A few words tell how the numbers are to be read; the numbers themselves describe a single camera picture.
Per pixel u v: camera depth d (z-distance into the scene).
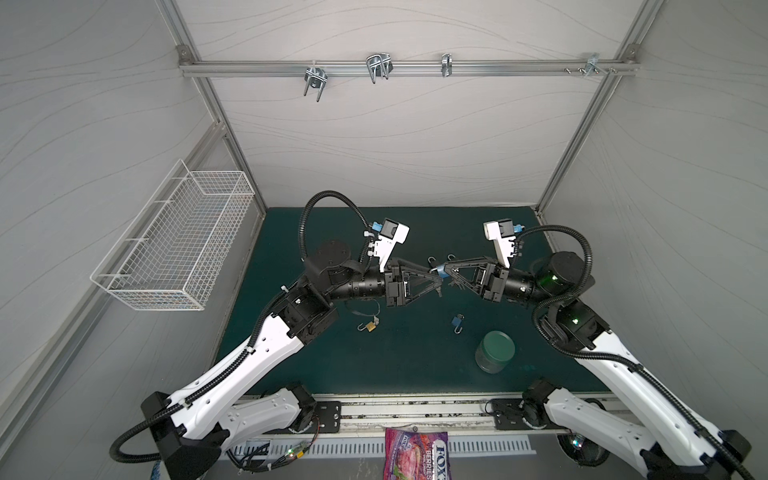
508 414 0.73
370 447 0.70
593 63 0.77
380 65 0.77
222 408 0.41
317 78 0.80
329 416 0.73
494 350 0.74
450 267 0.54
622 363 0.44
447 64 0.78
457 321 0.90
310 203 0.44
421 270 0.56
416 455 0.67
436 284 0.51
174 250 0.69
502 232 0.51
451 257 1.04
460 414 0.75
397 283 0.48
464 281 0.55
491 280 0.51
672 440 0.39
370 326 0.89
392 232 0.50
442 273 0.54
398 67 0.78
